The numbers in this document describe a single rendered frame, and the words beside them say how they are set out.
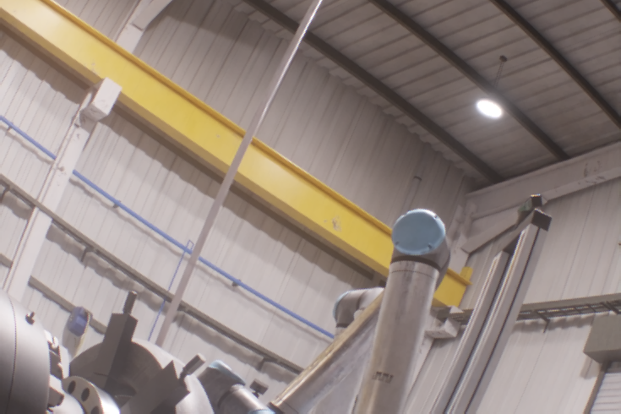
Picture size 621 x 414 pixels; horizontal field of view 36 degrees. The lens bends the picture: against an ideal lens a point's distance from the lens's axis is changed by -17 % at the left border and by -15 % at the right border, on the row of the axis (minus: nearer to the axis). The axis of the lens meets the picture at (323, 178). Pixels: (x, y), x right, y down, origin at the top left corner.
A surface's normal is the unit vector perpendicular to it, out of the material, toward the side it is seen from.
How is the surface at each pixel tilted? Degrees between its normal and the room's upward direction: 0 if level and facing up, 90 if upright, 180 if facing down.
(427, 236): 82
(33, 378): 61
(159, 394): 90
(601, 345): 90
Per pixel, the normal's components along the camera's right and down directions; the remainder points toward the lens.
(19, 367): 0.73, -0.49
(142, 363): -0.69, -0.51
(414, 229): -0.20, -0.57
